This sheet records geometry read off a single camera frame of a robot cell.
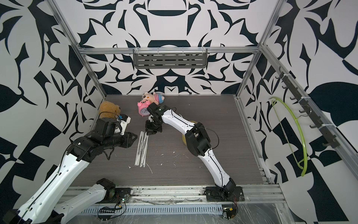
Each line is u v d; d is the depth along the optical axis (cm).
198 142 59
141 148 91
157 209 71
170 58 92
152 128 81
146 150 89
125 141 62
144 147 88
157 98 110
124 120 62
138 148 91
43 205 38
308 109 55
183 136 58
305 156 58
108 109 86
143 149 90
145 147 88
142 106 99
